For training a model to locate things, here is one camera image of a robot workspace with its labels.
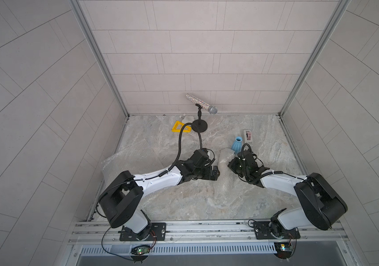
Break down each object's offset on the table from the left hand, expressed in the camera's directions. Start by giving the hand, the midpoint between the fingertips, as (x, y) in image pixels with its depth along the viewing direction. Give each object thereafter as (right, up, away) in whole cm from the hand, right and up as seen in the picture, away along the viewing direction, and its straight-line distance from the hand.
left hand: (216, 173), depth 82 cm
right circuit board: (+27, -28, -14) cm, 41 cm away
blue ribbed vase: (+13, +13, +9) cm, 20 cm away
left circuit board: (-32, -26, -17) cm, 45 cm away
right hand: (+7, +3, +9) cm, 12 cm away
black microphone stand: (-8, +24, +27) cm, 37 cm away
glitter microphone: (-1, +32, +8) cm, 33 cm away
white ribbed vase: (+4, -6, -3) cm, 8 cm away
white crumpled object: (-16, +29, +29) cm, 44 cm away
